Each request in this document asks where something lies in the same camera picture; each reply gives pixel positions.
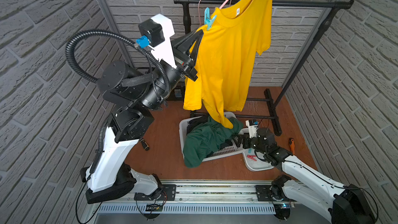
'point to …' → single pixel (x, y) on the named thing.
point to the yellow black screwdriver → (144, 144)
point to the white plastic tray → (252, 163)
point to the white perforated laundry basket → (183, 126)
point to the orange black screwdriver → (291, 141)
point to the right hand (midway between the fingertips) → (239, 135)
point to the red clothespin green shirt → (251, 157)
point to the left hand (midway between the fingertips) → (203, 25)
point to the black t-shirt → (201, 120)
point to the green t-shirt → (207, 138)
